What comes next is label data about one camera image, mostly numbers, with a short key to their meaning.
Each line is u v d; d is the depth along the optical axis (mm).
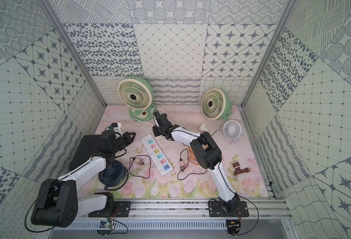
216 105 1011
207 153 568
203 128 1035
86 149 915
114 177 750
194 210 751
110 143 676
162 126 785
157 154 909
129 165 848
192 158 867
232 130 958
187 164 860
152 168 881
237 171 858
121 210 734
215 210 732
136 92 933
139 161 867
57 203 409
